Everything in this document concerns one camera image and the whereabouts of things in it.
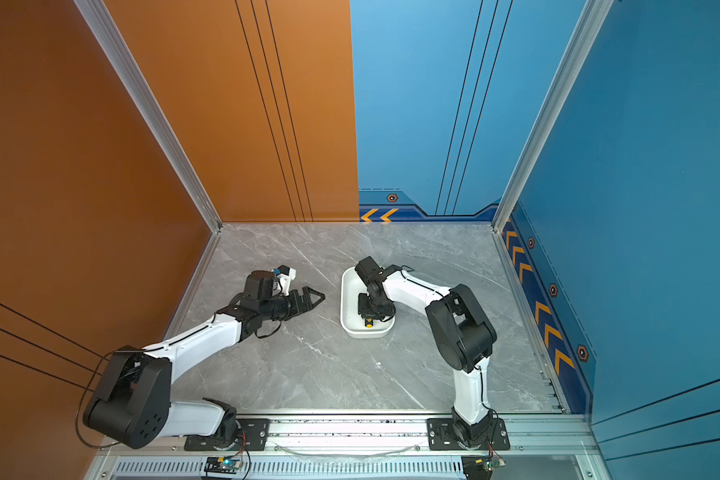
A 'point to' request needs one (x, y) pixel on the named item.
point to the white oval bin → (352, 284)
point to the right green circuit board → (480, 467)
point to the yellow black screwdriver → (368, 322)
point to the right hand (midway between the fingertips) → (363, 316)
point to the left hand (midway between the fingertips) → (316, 298)
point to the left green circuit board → (223, 464)
